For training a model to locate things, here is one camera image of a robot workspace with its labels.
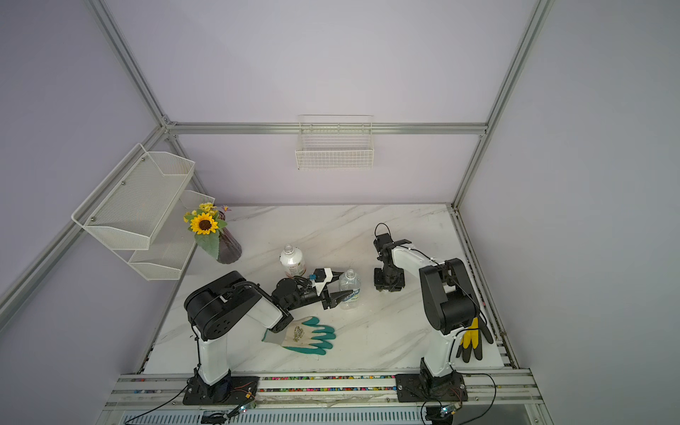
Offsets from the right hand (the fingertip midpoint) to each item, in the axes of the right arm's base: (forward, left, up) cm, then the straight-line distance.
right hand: (387, 291), depth 94 cm
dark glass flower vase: (+14, +58, +9) cm, 60 cm away
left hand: (-3, +14, +12) cm, 19 cm away
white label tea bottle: (+1, +31, +19) cm, 37 cm away
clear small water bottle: (-4, +13, +15) cm, 20 cm away
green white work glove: (-16, +29, +2) cm, 33 cm away
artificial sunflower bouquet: (+12, +58, +26) cm, 65 cm away
